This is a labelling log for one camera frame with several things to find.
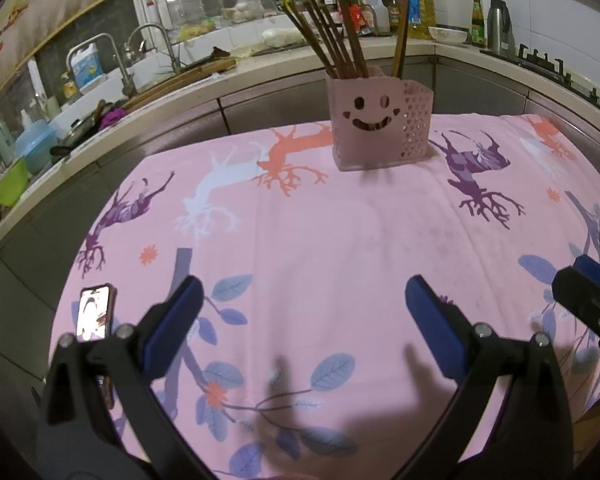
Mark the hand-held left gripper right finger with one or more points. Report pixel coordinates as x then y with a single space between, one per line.
435 330

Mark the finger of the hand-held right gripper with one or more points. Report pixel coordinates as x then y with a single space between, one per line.
595 265

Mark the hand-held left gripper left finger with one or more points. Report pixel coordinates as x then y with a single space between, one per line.
172 330

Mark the pink smiley utensil holder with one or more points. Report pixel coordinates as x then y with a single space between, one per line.
370 152

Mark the bundle of wooden chopsticks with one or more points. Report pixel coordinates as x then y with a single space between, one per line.
347 57

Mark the smartphone with lit screen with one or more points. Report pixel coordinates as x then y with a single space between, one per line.
95 310

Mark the pink printed tablecloth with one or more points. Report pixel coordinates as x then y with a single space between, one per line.
330 260

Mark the black gas stove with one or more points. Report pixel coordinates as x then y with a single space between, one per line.
555 67

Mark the green plastic basin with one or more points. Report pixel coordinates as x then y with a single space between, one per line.
10 185

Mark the dark cooking pan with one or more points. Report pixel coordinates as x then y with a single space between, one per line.
77 132

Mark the purple cloth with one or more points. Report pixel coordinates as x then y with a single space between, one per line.
112 119

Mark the blue plastic container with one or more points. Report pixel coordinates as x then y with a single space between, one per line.
37 145

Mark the wooden cutting board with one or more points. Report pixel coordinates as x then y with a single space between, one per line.
180 80

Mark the steel kettle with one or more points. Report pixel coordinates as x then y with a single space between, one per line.
500 27

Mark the small yellow bottle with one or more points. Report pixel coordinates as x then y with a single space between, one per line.
70 90

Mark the green glass bottle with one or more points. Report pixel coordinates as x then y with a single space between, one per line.
477 27

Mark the steel sink faucet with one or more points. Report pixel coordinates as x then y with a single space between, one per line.
122 67
172 55

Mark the white bowl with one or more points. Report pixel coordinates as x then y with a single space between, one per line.
447 35

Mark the white jug with blue label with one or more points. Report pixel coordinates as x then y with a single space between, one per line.
87 67

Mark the kitchen counter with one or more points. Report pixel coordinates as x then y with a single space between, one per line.
280 62

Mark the large yellow oil bottle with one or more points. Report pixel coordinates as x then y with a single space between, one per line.
422 10

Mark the white bag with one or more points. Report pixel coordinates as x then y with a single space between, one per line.
280 36

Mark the red packet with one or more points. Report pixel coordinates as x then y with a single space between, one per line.
362 20

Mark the pale plastic bag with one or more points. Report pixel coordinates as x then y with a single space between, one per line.
240 10

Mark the fruit print wall poster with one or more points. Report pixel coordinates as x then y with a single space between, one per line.
55 5

